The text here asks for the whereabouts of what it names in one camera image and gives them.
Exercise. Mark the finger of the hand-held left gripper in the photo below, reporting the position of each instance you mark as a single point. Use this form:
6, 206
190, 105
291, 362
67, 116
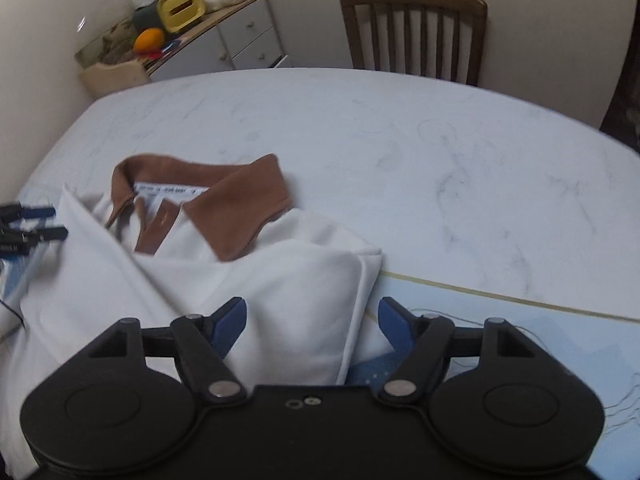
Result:
37, 212
47, 234

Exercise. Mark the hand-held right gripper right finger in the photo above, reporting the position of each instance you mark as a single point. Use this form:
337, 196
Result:
395, 325

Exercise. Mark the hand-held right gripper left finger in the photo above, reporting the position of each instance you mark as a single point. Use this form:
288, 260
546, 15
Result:
229, 325

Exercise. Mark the white polo shirt brown collar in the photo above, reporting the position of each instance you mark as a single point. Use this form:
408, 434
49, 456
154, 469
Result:
280, 285

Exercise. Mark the red packet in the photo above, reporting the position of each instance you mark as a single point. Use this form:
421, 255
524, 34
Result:
162, 51

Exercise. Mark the orange fruit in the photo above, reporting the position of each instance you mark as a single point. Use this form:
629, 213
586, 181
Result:
149, 41

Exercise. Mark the dark green pouch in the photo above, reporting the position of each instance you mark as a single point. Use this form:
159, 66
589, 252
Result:
146, 20

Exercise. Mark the yellow slotted container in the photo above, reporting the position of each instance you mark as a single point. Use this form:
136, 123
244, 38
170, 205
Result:
180, 9

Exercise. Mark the wooden slatted chair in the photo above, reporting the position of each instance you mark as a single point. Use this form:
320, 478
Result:
415, 30

